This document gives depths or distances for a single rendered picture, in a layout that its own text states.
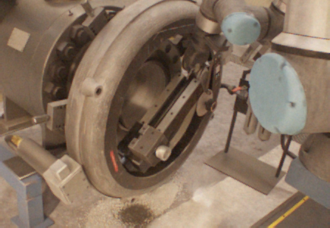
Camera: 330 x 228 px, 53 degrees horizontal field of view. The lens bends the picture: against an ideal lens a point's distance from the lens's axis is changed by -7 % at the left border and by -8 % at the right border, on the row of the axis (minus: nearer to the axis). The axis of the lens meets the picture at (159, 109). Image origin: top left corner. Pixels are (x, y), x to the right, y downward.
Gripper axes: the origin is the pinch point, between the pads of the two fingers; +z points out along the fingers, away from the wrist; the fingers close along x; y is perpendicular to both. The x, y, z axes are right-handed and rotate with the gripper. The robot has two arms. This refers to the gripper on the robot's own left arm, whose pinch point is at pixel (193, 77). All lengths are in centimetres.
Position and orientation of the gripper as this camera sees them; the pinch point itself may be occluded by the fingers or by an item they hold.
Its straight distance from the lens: 119.8
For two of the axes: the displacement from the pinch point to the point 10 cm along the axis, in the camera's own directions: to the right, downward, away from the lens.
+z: -2.4, 6.3, 7.4
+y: -4.6, -7.4, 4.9
